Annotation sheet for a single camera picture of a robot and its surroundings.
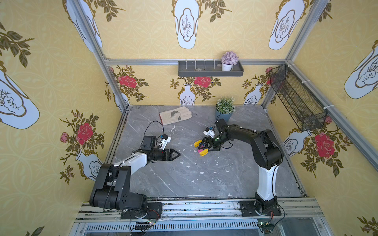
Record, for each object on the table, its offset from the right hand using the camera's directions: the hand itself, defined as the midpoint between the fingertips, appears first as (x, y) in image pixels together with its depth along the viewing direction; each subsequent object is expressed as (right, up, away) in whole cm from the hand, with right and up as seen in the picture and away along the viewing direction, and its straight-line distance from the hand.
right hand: (205, 152), depth 94 cm
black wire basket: (+59, +25, -7) cm, 65 cm away
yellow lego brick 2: (-1, 0, -2) cm, 2 cm away
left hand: (-17, 0, -7) cm, 18 cm away
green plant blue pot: (+14, +29, +6) cm, 32 cm away
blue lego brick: (-2, +7, -8) cm, 11 cm away
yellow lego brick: (-5, +5, +1) cm, 8 cm away
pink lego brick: (-3, +2, -2) cm, 4 cm away
